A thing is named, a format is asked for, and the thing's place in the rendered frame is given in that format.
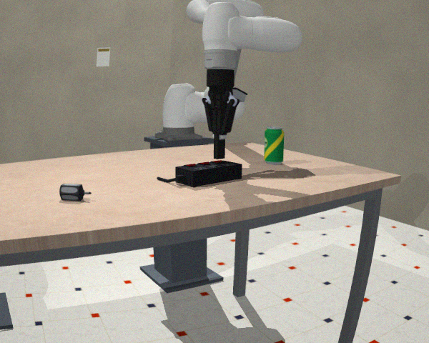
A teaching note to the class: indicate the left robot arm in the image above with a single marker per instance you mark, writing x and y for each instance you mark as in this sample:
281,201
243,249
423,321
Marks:
228,27

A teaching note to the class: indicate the black power strip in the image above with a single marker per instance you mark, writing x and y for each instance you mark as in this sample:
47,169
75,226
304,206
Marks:
204,173

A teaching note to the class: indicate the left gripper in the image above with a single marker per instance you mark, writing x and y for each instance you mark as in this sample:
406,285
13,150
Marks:
220,110

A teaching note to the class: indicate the green drink can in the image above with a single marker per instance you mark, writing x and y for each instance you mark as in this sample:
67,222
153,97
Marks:
274,145

